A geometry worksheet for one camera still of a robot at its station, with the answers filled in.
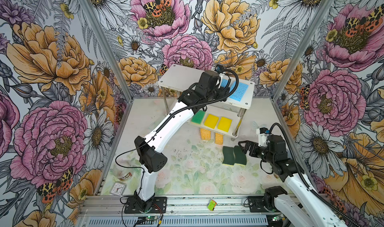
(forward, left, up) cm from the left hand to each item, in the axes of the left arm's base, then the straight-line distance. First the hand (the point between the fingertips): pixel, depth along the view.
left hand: (220, 91), depth 74 cm
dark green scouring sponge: (-18, -7, -34) cm, 40 cm away
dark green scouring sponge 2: (-19, -13, -34) cm, 41 cm away
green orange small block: (-43, +5, -35) cm, 55 cm away
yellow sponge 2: (+1, -7, -29) cm, 30 cm away
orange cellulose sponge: (-4, +6, -34) cm, 34 cm away
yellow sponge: (+4, +2, -30) cm, 30 cm away
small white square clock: (-35, +52, -35) cm, 72 cm away
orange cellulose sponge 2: (-7, -2, -34) cm, 34 cm away
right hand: (-20, -13, -23) cm, 33 cm away
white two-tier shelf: (+7, -8, -29) cm, 31 cm away
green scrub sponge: (+5, +10, -28) cm, 30 cm away
